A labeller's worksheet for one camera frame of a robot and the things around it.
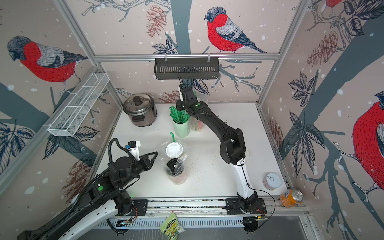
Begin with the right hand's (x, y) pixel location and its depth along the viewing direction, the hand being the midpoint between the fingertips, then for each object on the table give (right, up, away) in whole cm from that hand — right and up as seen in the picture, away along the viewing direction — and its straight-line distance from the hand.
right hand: (179, 99), depth 92 cm
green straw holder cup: (+2, -20, +5) cm, 20 cm away
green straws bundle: (0, -11, +3) cm, 11 cm away
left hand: (-6, -27, -21) cm, 35 cm away
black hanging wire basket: (+4, +24, +15) cm, 28 cm away
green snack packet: (-1, -62, -24) cm, 67 cm away
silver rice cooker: (-25, -6, +3) cm, 26 cm away
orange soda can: (+55, -48, -24) cm, 77 cm away
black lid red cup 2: (+1, -34, -25) cm, 43 cm away
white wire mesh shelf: (-52, -14, -22) cm, 58 cm away
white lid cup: (0, -28, -16) cm, 32 cm away
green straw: (-1, -21, -16) cm, 26 cm away
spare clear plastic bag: (+5, -31, -16) cm, 35 cm away
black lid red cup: (+11, -16, +5) cm, 20 cm away
